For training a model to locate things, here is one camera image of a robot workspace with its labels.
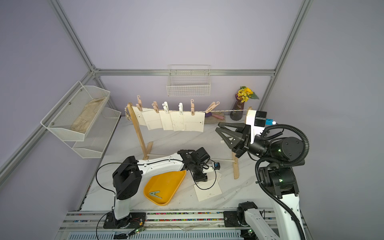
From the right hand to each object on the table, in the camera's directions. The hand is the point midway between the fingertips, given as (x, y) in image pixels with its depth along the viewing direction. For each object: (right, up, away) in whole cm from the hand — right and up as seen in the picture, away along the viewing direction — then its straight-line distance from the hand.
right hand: (218, 129), depth 47 cm
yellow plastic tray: (-24, -32, +39) cm, 56 cm away
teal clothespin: (-31, -36, +33) cm, 58 cm away
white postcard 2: (+6, -28, +41) cm, 50 cm away
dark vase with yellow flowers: (+24, +23, +53) cm, 63 cm away
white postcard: (0, -28, +19) cm, 34 cm away
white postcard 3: (-8, +3, +23) cm, 24 cm away
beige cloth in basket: (-66, +4, +29) cm, 72 cm away
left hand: (-3, -26, +36) cm, 44 cm away
